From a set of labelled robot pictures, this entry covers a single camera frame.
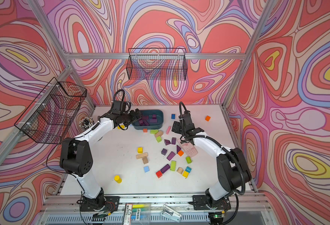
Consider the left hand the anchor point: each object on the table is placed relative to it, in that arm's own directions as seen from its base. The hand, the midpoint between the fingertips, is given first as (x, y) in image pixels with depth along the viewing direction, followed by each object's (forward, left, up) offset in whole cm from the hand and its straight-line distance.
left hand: (140, 116), depth 92 cm
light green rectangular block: (-27, -21, -16) cm, 38 cm away
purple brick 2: (-20, -20, -16) cm, 33 cm away
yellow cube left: (-16, +1, -15) cm, 22 cm away
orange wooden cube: (+12, -50, -15) cm, 54 cm away
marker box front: (-52, -3, -15) cm, 54 cm away
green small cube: (-9, -12, -14) cm, 20 cm away
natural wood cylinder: (-30, -26, -15) cm, 42 cm away
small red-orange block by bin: (0, -1, -16) cm, 16 cm away
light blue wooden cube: (-28, -4, -18) cm, 34 cm away
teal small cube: (-29, -30, -15) cm, 45 cm away
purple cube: (+13, -7, -14) cm, 21 cm away
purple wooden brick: (+9, -7, -15) cm, 19 cm away
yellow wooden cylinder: (-36, +10, -13) cm, 39 cm away
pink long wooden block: (0, -18, -16) cm, 24 cm away
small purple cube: (+6, +2, -13) cm, 14 cm away
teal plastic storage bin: (+12, -12, -13) cm, 21 cm away
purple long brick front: (-29, -16, -15) cm, 36 cm away
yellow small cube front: (-32, -29, -17) cm, 46 cm away
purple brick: (+6, -1, -14) cm, 15 cm away
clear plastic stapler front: (-51, -19, -15) cm, 57 cm away
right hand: (-7, -25, -5) cm, 26 cm away
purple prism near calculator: (-16, -25, -15) cm, 33 cm away
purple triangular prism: (-9, -18, -17) cm, 26 cm away
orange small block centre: (-18, -27, -16) cm, 36 cm away
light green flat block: (-1, -8, -15) cm, 17 cm away
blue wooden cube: (+13, -23, -14) cm, 30 cm away
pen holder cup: (-5, +34, 0) cm, 35 cm away
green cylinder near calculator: (-23, -31, -15) cm, 42 cm away
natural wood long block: (-20, -1, -16) cm, 25 cm away
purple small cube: (-18, -16, -14) cm, 28 cm away
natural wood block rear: (-4, -12, -14) cm, 19 cm away
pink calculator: (-15, -33, -15) cm, 39 cm away
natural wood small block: (-24, -3, -15) cm, 28 cm away
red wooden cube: (-32, -13, -16) cm, 38 cm away
